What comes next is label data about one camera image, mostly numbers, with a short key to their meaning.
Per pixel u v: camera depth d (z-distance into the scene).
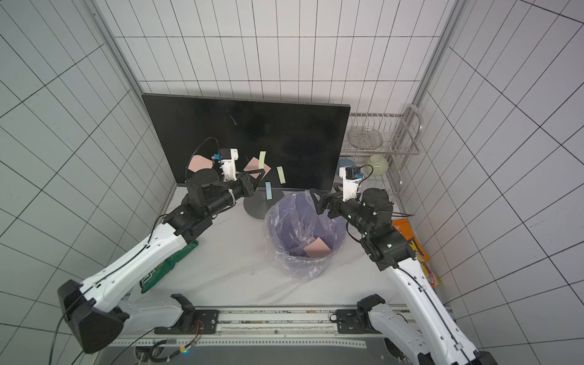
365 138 0.93
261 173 0.66
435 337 0.38
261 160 0.66
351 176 0.56
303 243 0.83
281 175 0.81
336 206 0.56
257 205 1.03
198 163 0.79
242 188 0.59
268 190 0.83
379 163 1.05
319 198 0.57
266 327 0.73
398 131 1.01
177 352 0.68
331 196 0.57
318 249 0.79
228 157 0.59
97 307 0.38
